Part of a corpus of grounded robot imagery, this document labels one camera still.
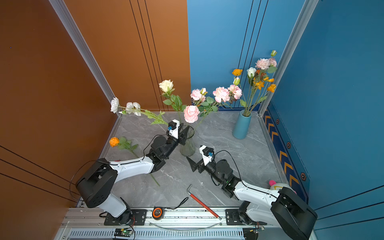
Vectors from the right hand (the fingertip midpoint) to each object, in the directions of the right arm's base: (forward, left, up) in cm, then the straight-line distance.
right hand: (193, 152), depth 76 cm
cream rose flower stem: (+22, +10, +15) cm, 29 cm away
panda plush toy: (-12, -42, -14) cm, 46 cm away
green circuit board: (-32, +34, -20) cm, 51 cm away
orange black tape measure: (-24, +18, -16) cm, 34 cm away
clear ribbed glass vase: (+11, +4, -15) cm, 19 cm away
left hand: (+13, +4, +7) cm, 15 cm away
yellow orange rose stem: (+16, +48, -16) cm, 53 cm away
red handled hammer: (-19, -4, -19) cm, 28 cm away
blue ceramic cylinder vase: (+22, -30, -4) cm, 37 cm away
